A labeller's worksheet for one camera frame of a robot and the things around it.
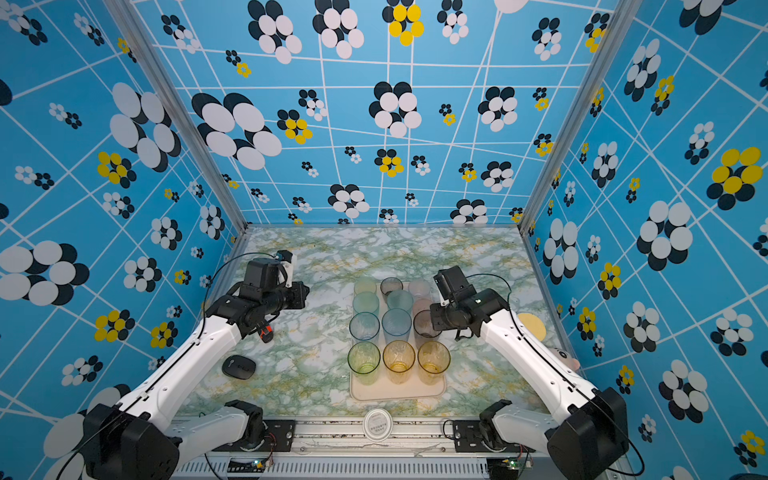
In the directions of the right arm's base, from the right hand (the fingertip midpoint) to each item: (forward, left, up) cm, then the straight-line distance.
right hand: (442, 316), depth 80 cm
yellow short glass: (-9, +12, -7) cm, 17 cm away
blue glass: (-1, +22, -4) cm, 22 cm away
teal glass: (+8, +22, -7) cm, 25 cm away
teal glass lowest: (+10, +11, -8) cm, 17 cm away
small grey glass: (+15, +15, -7) cm, 22 cm away
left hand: (+6, +37, +5) cm, 37 cm away
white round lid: (-25, +17, -7) cm, 31 cm away
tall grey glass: (-3, +6, 0) cm, 6 cm away
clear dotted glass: (+15, +5, -9) cm, 18 cm away
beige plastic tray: (-15, +16, -14) cm, 26 cm away
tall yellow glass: (-8, +2, -9) cm, 12 cm away
